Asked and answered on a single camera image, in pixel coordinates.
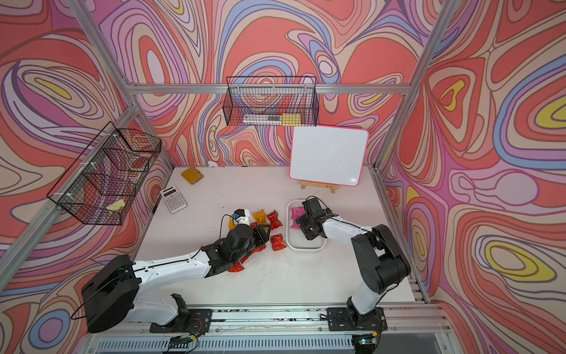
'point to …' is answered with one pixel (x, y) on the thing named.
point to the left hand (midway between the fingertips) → (273, 229)
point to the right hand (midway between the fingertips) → (300, 228)
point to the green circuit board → (180, 341)
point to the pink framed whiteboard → (330, 155)
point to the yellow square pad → (192, 175)
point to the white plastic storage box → (296, 239)
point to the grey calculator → (173, 199)
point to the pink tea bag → (297, 212)
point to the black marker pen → (156, 204)
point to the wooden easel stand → (333, 187)
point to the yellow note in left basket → (117, 205)
